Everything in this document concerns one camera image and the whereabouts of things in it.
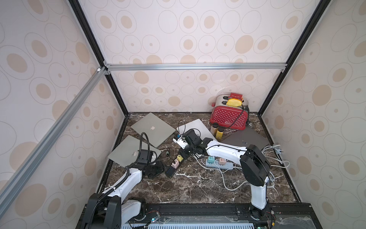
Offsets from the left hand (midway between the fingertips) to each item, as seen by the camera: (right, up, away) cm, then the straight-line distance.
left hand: (167, 168), depth 85 cm
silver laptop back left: (-11, +21, +24) cm, 34 cm away
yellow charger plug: (+7, +6, +2) cm, 9 cm away
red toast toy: (+46, +47, +16) cm, 67 cm away
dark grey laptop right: (+58, +18, +21) cm, 64 cm away
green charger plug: (+26, +5, 0) cm, 26 cm away
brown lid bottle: (+31, +24, +15) cm, 42 cm away
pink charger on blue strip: (+33, +4, 0) cm, 33 cm away
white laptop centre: (+21, +26, +28) cm, 43 cm away
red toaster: (+40, +32, +18) cm, 54 cm away
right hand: (+6, +7, +3) cm, 10 cm away
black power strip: (+2, -3, +2) cm, 4 cm away
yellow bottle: (+34, +20, +13) cm, 42 cm away
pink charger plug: (+5, +2, -1) cm, 6 cm away
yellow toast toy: (+45, +42, +14) cm, 63 cm away
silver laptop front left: (-30, +6, +12) cm, 33 cm away
